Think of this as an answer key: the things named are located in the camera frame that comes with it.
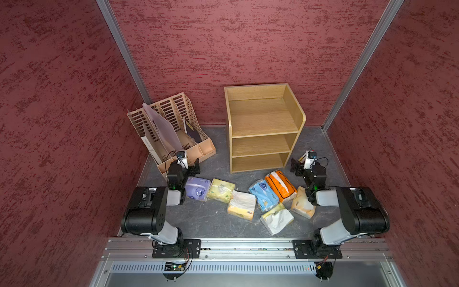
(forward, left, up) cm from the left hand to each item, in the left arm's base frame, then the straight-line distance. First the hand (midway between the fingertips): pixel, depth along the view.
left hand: (189, 161), depth 93 cm
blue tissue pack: (-19, -40, -4) cm, 44 cm away
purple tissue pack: (-15, -6, -2) cm, 16 cm away
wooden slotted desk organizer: (+30, +10, +6) cm, 32 cm away
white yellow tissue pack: (-30, -43, +1) cm, 52 cm away
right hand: (+1, -60, 0) cm, 60 cm away
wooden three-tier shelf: (+7, -38, +23) cm, 45 cm away
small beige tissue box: (-22, -56, -3) cm, 60 cm away
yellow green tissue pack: (-16, -18, -2) cm, 24 cm away
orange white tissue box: (-22, -28, -2) cm, 36 cm away
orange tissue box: (-13, -47, 0) cm, 49 cm away
